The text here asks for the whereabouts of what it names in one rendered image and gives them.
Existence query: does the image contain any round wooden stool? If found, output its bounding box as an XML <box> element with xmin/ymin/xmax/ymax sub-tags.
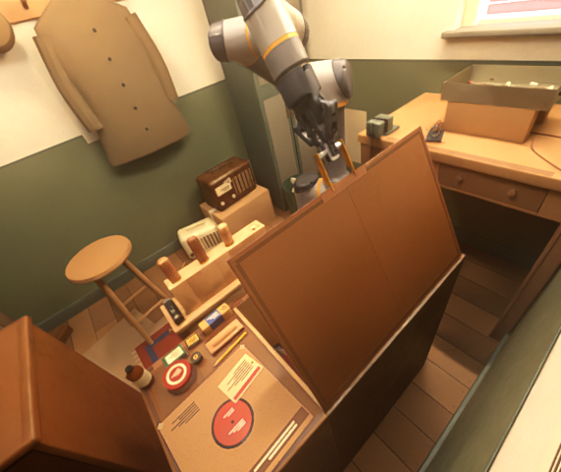
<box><xmin>64</xmin><ymin>234</ymin><xmax>174</xmax><ymax>346</ymax></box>

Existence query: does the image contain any yellow pencil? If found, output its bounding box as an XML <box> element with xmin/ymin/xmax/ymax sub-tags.
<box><xmin>212</xmin><ymin>329</ymin><xmax>249</xmax><ymax>368</ymax></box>

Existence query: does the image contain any tan wooden tray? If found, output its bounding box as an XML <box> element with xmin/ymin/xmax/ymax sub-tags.
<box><xmin>204</xmin><ymin>318</ymin><xmax>246</xmax><ymax>355</ymax></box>

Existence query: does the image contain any red round tin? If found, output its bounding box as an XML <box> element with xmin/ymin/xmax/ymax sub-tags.
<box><xmin>161</xmin><ymin>358</ymin><xmax>196</xmax><ymax>395</ymax></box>

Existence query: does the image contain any brown wooden radiogram lid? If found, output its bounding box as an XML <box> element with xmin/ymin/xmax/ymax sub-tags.
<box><xmin>227</xmin><ymin>126</ymin><xmax>466</xmax><ymax>413</ymax></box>

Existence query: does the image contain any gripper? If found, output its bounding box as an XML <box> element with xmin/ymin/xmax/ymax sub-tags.
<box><xmin>292</xmin><ymin>95</ymin><xmax>358</xmax><ymax>193</ymax></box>

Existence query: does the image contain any grey metal chassis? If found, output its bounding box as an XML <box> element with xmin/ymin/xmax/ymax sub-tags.
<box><xmin>439</xmin><ymin>63</ymin><xmax>561</xmax><ymax>112</ymax></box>

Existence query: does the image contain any green and white box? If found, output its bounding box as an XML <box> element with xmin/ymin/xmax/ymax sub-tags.
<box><xmin>161</xmin><ymin>344</ymin><xmax>186</xmax><ymax>367</ymax></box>

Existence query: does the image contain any blue and yellow box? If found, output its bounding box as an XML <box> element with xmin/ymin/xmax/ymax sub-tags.
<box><xmin>197</xmin><ymin>304</ymin><xmax>234</xmax><ymax>336</ymax></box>

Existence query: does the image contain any window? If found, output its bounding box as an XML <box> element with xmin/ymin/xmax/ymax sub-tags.
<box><xmin>440</xmin><ymin>0</ymin><xmax>561</xmax><ymax>41</ymax></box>

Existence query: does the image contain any tan record sleeve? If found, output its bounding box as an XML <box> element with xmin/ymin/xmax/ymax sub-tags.
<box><xmin>156</xmin><ymin>343</ymin><xmax>314</xmax><ymax>472</ymax></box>

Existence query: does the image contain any wooden coat rack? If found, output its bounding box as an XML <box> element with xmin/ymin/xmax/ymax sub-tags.
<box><xmin>2</xmin><ymin>0</ymin><xmax>53</xmax><ymax>25</ymax></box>

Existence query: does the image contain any dark brown radio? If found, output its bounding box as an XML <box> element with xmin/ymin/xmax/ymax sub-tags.
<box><xmin>196</xmin><ymin>156</ymin><xmax>256</xmax><ymax>212</ymax></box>

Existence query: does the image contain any white radio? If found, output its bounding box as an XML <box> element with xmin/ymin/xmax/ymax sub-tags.
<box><xmin>176</xmin><ymin>218</ymin><xmax>223</xmax><ymax>260</ymax></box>

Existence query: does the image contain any grey transformer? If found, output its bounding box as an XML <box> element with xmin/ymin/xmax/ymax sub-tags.
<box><xmin>365</xmin><ymin>113</ymin><xmax>402</xmax><ymax>140</ymax></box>

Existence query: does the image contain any wooden desk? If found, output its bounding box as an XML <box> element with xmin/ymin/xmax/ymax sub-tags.
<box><xmin>357</xmin><ymin>91</ymin><xmax>561</xmax><ymax>341</ymax></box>

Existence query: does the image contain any wooden screwdriver stand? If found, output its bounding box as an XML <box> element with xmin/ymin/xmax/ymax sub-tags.
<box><xmin>161</xmin><ymin>220</ymin><xmax>267</xmax><ymax>336</ymax></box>

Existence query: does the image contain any brown cable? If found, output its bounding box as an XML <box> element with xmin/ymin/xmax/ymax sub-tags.
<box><xmin>528</xmin><ymin>132</ymin><xmax>561</xmax><ymax>199</ymax></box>

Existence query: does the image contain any brown coat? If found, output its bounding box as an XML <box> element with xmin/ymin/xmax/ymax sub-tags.
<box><xmin>32</xmin><ymin>0</ymin><xmax>191</xmax><ymax>167</ymax></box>

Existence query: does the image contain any tall wooden-handled screwdriver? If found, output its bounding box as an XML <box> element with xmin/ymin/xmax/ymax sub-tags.
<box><xmin>156</xmin><ymin>256</ymin><xmax>183</xmax><ymax>284</ymax></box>

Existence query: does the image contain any brown bottle with white label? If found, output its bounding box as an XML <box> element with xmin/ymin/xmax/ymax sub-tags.
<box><xmin>123</xmin><ymin>363</ymin><xmax>155</xmax><ymax>390</ymax></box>

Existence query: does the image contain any tan cardboard box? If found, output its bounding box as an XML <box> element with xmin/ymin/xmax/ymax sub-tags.
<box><xmin>442</xmin><ymin>99</ymin><xmax>548</xmax><ymax>145</ymax></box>

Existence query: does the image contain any small black device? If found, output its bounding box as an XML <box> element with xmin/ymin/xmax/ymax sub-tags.
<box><xmin>160</xmin><ymin>297</ymin><xmax>187</xmax><ymax>326</ymax></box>

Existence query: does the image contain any white and red card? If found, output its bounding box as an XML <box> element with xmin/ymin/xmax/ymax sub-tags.
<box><xmin>217</xmin><ymin>352</ymin><xmax>265</xmax><ymax>404</ymax></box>

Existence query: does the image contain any green bin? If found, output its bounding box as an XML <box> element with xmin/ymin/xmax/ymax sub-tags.
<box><xmin>281</xmin><ymin>175</ymin><xmax>297</xmax><ymax>209</ymax></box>

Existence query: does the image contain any plain cardboard box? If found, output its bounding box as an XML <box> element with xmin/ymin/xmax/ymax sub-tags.
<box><xmin>199</xmin><ymin>185</ymin><xmax>278</xmax><ymax>232</ymax></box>

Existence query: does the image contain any white cabinet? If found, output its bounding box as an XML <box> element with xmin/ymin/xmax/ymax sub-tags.
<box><xmin>485</xmin><ymin>274</ymin><xmax>561</xmax><ymax>472</ymax></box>

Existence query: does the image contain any middle-height wooden-handled screwdriver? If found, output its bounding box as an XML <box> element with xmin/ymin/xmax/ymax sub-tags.
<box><xmin>185</xmin><ymin>235</ymin><xmax>210</xmax><ymax>265</ymax></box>

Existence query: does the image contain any brown wooden radiogram cabinet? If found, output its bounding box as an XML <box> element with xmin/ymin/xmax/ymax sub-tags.
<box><xmin>0</xmin><ymin>255</ymin><xmax>467</xmax><ymax>472</ymax></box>

